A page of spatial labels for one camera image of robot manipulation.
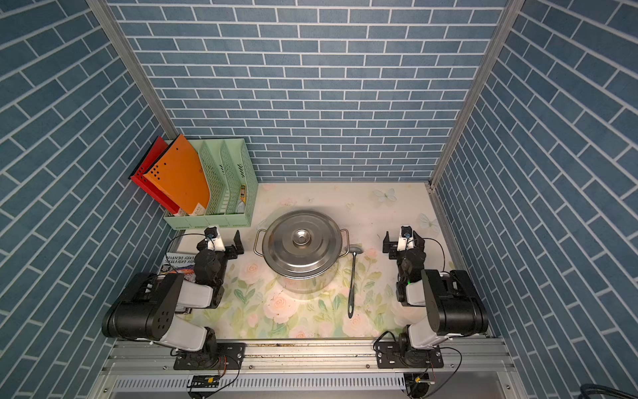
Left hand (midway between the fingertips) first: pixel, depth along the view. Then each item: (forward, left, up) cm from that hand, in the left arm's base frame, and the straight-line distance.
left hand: (231, 232), depth 89 cm
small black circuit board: (-43, 0, -14) cm, 45 cm away
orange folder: (+26, +27, +3) cm, 37 cm away
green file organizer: (+32, +9, +2) cm, 33 cm away
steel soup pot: (-16, -29, -8) cm, 34 cm away
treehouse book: (-9, +18, -8) cm, 21 cm away
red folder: (+11, +29, +17) cm, 36 cm away
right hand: (0, -64, 0) cm, 64 cm away
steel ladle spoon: (-2, -46, -9) cm, 47 cm away
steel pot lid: (-9, -27, +7) cm, 29 cm away
